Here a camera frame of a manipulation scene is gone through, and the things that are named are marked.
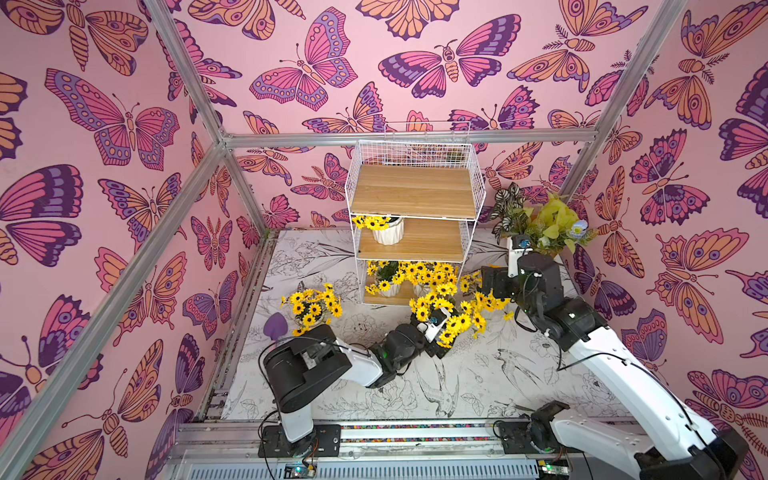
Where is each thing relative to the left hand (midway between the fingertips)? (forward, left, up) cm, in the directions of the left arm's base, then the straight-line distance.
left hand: (450, 320), depth 82 cm
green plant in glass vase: (+31, -35, +8) cm, 47 cm away
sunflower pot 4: (+13, +18, +1) cm, 22 cm away
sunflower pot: (+4, +39, 0) cm, 39 cm away
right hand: (+7, -12, +16) cm, 21 cm away
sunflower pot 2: (+17, +18, +19) cm, 30 cm away
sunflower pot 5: (+13, +6, +3) cm, 15 cm away
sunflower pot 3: (-4, -1, +9) cm, 10 cm away
